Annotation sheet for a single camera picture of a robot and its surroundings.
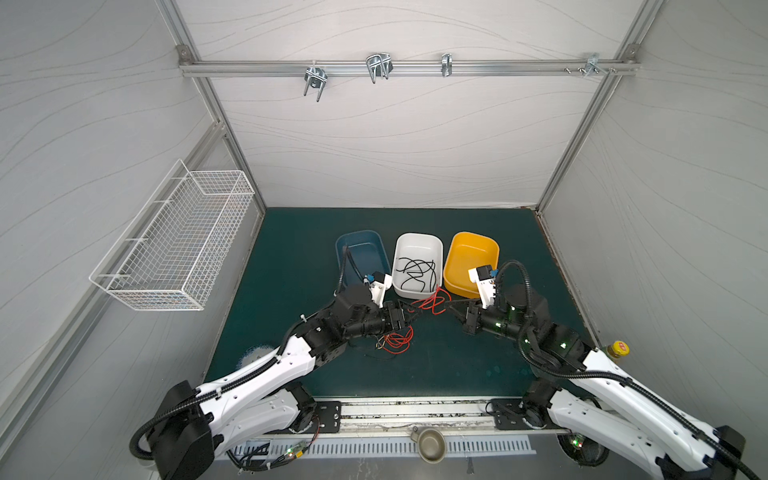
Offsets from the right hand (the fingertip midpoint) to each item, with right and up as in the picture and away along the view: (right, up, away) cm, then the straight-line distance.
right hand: (450, 297), depth 70 cm
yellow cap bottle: (+38, -11, -3) cm, 40 cm away
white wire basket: (-66, +10, -2) cm, 66 cm away
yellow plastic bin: (+13, +9, +37) cm, 40 cm away
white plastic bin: (-3, +11, +35) cm, 37 cm away
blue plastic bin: (-26, +8, +34) cm, 43 cm away
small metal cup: (-5, -34, -1) cm, 35 cm away
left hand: (-7, -4, 0) cm, 8 cm away
